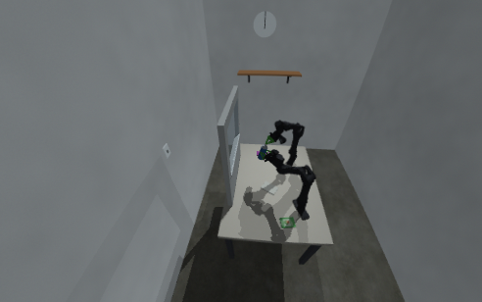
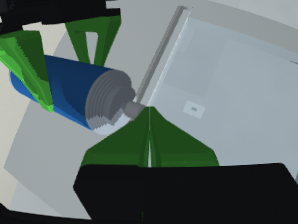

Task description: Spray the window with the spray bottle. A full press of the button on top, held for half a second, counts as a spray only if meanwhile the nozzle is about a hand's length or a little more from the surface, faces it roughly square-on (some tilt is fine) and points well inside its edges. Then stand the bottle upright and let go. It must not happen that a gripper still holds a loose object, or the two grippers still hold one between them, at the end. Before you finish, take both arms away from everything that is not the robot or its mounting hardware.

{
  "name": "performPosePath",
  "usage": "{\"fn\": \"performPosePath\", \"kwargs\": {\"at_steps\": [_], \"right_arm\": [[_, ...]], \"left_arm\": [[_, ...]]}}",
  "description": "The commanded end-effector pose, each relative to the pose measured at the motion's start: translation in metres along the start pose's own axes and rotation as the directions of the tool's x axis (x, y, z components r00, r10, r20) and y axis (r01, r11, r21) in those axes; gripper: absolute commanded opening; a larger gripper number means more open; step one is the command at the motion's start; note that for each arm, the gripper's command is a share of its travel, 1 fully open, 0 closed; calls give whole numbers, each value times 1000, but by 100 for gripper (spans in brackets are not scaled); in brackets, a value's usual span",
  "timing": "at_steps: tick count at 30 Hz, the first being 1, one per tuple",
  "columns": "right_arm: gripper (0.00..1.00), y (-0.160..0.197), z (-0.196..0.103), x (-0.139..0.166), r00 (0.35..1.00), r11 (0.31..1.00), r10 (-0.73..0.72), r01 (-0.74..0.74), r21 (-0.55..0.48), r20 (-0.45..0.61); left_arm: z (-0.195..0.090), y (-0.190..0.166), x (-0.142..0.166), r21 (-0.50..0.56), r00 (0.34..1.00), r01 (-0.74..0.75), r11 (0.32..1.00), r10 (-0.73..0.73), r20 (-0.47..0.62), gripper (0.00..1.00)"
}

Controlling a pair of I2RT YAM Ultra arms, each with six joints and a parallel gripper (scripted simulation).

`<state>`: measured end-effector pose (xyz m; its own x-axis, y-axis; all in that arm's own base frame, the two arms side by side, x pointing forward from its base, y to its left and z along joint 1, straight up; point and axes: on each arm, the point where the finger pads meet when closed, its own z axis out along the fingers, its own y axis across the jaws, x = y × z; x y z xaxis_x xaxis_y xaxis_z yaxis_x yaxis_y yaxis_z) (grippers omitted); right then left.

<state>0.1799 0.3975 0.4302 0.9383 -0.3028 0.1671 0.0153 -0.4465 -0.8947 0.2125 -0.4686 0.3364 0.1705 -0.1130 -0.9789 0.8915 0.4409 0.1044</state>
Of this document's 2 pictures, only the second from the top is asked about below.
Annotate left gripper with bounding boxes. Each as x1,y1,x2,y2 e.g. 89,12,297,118
0,0,121,112

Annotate blue and grey spray bottle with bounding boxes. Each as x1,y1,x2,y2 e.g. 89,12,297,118
9,54,146,135

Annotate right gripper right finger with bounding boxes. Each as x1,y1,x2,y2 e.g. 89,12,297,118
150,106,220,167

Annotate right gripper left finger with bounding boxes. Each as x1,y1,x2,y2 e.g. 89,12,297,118
80,106,150,167

